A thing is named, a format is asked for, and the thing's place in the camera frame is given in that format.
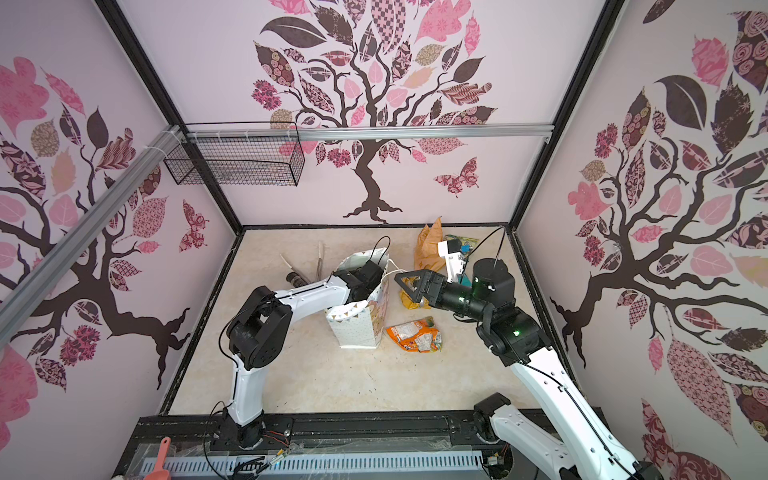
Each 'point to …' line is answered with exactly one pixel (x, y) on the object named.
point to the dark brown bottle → (296, 279)
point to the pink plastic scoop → (161, 472)
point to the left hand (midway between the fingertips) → (369, 314)
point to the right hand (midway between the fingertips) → (406, 280)
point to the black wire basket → (242, 153)
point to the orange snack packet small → (420, 335)
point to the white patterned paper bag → (360, 323)
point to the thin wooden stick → (285, 261)
